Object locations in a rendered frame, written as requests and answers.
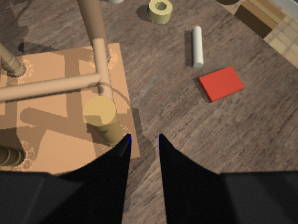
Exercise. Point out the red flat block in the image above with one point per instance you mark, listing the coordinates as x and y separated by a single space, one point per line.
220 84

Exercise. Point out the off-white cylinder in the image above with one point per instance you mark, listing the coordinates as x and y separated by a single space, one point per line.
197 47

